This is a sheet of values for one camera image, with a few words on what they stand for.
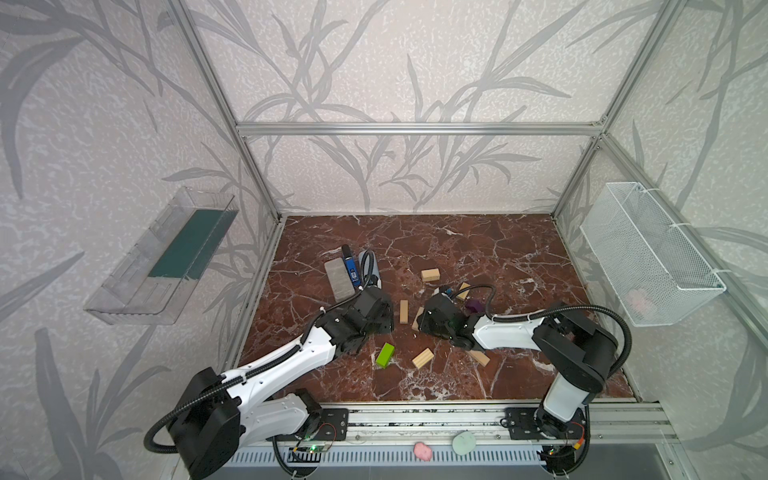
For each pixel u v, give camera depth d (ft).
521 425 2.41
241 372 1.42
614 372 1.60
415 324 2.87
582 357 1.50
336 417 2.47
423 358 2.76
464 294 3.16
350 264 3.30
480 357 2.75
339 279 3.22
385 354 2.74
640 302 2.40
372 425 2.47
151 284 2.07
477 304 3.05
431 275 3.31
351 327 1.93
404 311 3.07
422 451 2.24
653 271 2.07
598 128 3.07
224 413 1.29
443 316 2.31
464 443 2.28
